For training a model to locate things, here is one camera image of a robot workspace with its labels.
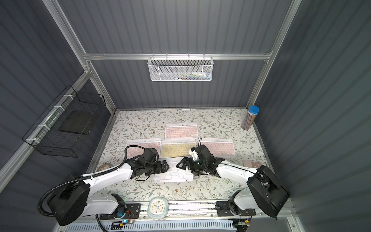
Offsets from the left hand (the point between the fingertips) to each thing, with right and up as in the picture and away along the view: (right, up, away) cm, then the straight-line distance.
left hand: (165, 171), depth 85 cm
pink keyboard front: (+9, +23, +21) cm, 32 cm away
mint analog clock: (-1, -14, -12) cm, 19 cm away
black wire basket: (-49, +23, -22) cm, 59 cm away
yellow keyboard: (+5, +10, +12) cm, 17 cm away
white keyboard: (+6, -1, -2) cm, 7 cm away
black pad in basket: (-44, +29, -9) cm, 53 cm away
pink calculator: (+54, +3, +4) cm, 54 cm away
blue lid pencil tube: (+56, +36, +9) cm, 67 cm away
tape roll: (-39, +1, +4) cm, 39 cm away
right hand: (+11, +3, -5) cm, 12 cm away
